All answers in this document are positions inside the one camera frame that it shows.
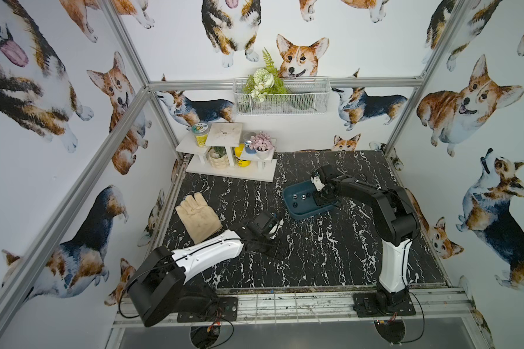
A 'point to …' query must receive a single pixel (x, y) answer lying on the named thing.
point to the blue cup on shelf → (247, 137)
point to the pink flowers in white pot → (262, 143)
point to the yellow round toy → (238, 151)
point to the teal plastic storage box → (299, 201)
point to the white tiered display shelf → (228, 135)
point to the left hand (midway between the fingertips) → (280, 243)
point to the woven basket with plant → (218, 157)
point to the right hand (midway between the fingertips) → (324, 192)
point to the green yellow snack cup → (201, 131)
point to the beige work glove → (201, 221)
